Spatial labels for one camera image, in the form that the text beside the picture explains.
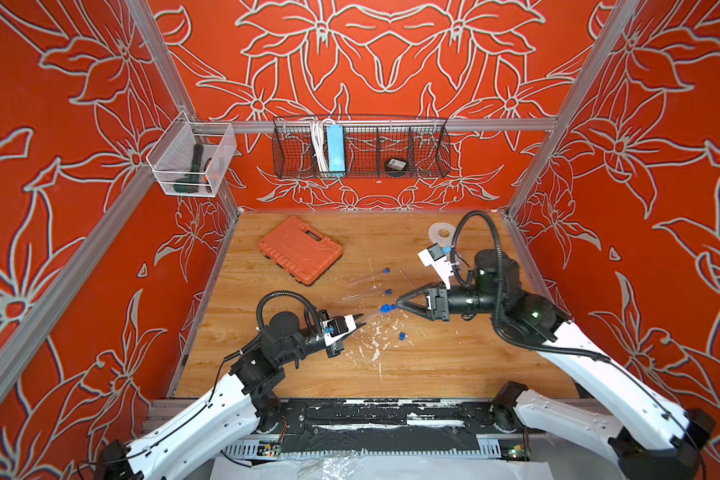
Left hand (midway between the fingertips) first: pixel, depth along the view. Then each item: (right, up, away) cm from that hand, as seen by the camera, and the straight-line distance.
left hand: (360, 316), depth 68 cm
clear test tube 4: (+17, +4, +32) cm, 37 cm away
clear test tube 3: (+1, +2, -4) cm, 4 cm away
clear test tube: (+1, +4, +33) cm, 33 cm away
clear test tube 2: (0, 0, +29) cm, 29 cm away
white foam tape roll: (+32, +20, +43) cm, 57 cm away
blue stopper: (+10, +7, +34) cm, 36 cm away
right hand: (+8, +5, -11) cm, 14 cm away
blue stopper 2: (+10, 0, +29) cm, 31 cm away
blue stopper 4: (+13, -11, +19) cm, 26 cm away
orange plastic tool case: (-21, +14, +34) cm, 42 cm away
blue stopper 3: (+5, +4, -9) cm, 11 cm away
